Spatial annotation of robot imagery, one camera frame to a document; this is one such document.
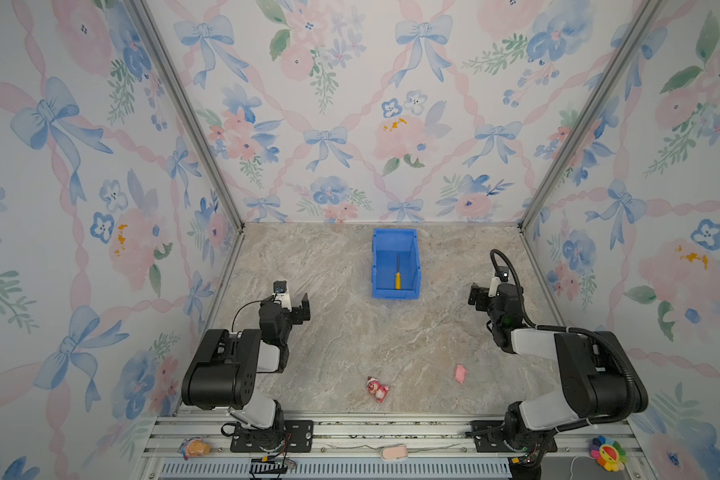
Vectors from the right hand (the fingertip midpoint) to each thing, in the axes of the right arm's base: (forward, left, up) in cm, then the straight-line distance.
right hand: (490, 284), depth 94 cm
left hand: (-4, +62, 0) cm, 62 cm away
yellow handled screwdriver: (+7, +28, -6) cm, 30 cm away
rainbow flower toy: (-44, -19, -6) cm, 48 cm away
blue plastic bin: (+21, +31, -7) cm, 38 cm away
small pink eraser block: (-26, +13, -5) cm, 30 cm away
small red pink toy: (-31, +35, -4) cm, 47 cm away
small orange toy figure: (-45, +79, -4) cm, 91 cm away
